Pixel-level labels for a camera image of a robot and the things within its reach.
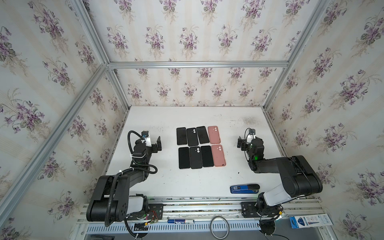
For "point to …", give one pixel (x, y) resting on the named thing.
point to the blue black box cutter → (250, 189)
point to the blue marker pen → (181, 221)
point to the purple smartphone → (207, 156)
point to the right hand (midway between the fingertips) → (253, 137)
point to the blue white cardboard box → (302, 221)
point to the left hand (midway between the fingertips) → (151, 137)
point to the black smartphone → (184, 158)
